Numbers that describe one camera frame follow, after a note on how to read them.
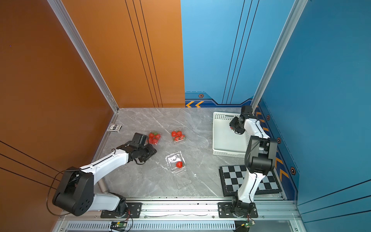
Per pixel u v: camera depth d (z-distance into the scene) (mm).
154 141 963
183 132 1040
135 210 731
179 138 970
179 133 1023
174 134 1021
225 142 1010
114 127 1054
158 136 999
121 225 714
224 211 725
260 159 513
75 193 424
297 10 707
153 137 980
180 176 851
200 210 756
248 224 697
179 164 856
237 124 843
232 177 811
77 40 809
